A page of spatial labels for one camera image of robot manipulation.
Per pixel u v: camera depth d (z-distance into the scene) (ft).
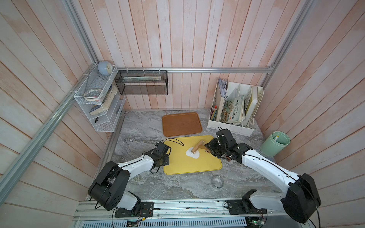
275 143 2.74
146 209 2.40
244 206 2.17
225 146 2.05
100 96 2.30
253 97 3.03
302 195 1.31
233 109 3.21
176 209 2.45
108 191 1.40
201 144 3.01
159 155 2.29
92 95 2.46
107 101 2.62
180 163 3.04
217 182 2.74
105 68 2.67
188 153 3.07
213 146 2.40
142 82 3.36
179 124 3.65
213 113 3.22
